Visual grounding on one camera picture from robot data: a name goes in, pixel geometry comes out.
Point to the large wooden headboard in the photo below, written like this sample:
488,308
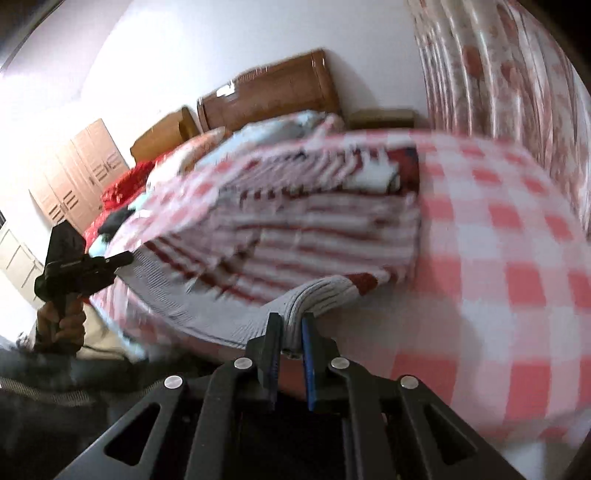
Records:
277,92

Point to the black cloth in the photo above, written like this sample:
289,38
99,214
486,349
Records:
115,221

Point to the small wooden headboard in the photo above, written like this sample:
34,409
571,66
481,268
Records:
161,134

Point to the pink checked bed cover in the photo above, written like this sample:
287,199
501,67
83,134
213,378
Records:
498,240

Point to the white cabinet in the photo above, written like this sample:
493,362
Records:
16,263

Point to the light blue quilt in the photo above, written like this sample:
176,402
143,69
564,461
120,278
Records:
99,247

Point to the floral tulip curtain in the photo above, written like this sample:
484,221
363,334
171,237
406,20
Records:
498,60

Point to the light wooden wardrobe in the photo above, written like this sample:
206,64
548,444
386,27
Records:
78,175

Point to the light blue floral pillow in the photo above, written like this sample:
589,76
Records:
277,127

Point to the wooden nightstand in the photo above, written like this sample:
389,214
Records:
381,119

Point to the orange floral pillow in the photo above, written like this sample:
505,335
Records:
189,154

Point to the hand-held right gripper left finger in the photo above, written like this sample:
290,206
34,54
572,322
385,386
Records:
272,355

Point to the red white striped sweater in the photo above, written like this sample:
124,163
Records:
300,240

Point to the person's left hand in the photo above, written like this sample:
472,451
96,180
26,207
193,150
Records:
74,330

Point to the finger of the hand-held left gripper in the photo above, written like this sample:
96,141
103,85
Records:
120,261

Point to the person's left forearm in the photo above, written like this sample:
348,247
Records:
55,378

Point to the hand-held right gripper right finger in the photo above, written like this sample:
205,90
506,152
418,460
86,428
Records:
309,364

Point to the red blanket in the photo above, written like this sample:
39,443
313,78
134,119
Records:
124,189

